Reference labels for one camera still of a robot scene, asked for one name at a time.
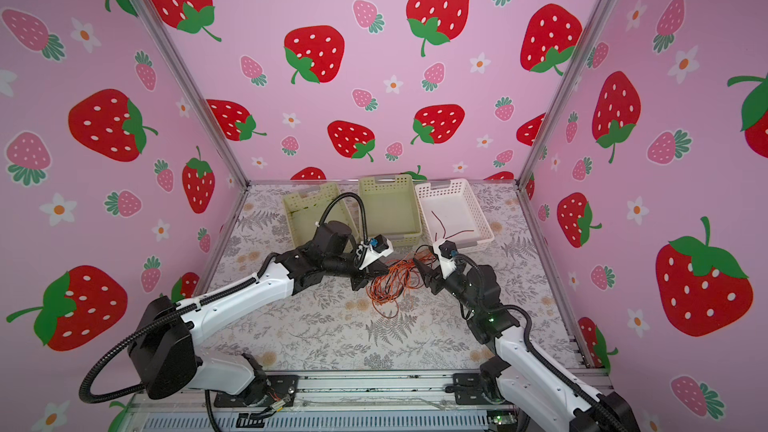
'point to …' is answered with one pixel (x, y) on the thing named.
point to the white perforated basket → (452, 214)
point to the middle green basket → (392, 208)
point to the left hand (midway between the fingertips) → (388, 266)
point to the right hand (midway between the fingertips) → (422, 253)
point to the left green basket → (303, 210)
